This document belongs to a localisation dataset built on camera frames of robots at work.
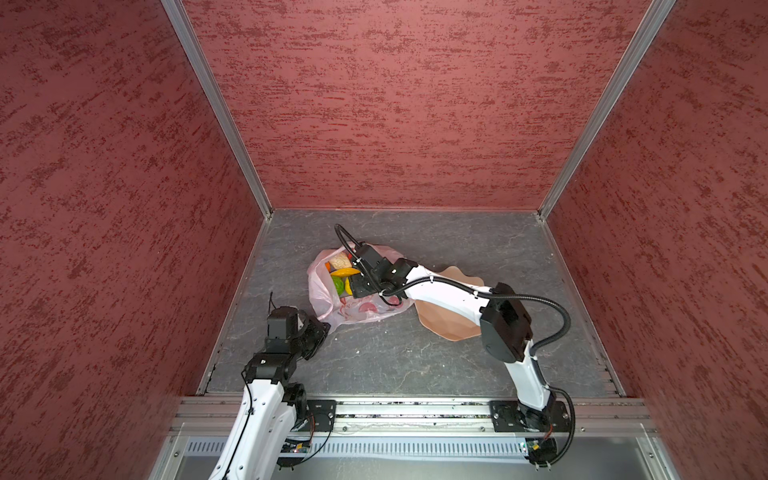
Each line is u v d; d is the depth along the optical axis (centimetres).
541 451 70
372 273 66
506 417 74
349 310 90
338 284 93
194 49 77
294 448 71
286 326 61
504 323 51
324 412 74
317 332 73
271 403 52
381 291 63
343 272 97
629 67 81
